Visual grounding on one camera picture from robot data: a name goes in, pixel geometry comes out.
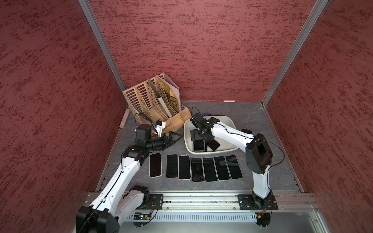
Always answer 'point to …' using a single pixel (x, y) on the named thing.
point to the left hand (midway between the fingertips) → (177, 142)
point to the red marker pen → (226, 101)
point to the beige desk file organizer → (151, 102)
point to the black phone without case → (212, 144)
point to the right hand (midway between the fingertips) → (200, 138)
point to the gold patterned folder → (173, 88)
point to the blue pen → (206, 114)
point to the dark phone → (200, 145)
